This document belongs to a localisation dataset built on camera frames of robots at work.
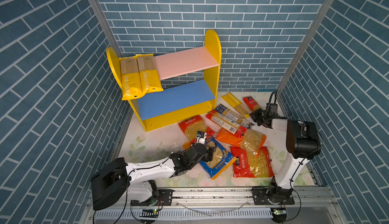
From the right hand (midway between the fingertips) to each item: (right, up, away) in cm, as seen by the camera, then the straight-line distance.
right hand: (248, 110), depth 102 cm
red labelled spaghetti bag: (-15, -9, -6) cm, 18 cm away
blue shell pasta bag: (-21, -26, -18) cm, 38 cm away
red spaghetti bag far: (+5, +5, +10) cm, 12 cm away
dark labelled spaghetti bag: (-10, -4, 0) cm, 11 cm away
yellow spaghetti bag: (-7, +5, +9) cm, 13 cm away
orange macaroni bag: (-3, -17, -13) cm, 22 cm away
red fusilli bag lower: (-8, -28, -21) cm, 36 cm away
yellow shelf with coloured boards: (-48, +7, -3) cm, 48 cm away
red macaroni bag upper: (-36, -10, -8) cm, 39 cm away
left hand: (-27, -19, -21) cm, 40 cm away
